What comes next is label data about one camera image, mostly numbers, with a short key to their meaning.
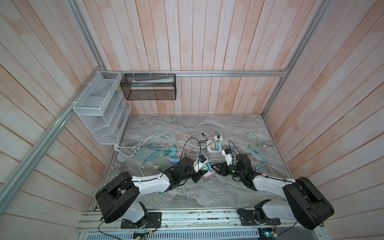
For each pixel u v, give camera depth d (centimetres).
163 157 95
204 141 104
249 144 103
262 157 96
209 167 84
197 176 72
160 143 104
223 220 73
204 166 79
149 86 103
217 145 95
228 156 80
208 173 86
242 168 69
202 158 71
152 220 73
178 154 90
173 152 91
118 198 43
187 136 107
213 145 93
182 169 64
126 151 100
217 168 84
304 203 43
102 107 67
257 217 67
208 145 98
